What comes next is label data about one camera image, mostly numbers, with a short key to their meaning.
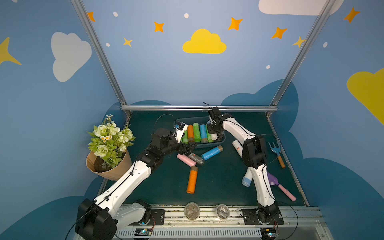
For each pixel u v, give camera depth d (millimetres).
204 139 1011
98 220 375
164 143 595
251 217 746
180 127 634
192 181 843
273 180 857
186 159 931
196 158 923
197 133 1040
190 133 1050
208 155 950
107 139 680
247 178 831
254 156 614
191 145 986
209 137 1013
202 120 1096
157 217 749
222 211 718
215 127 885
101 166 737
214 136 988
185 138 1013
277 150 991
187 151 670
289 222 734
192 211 717
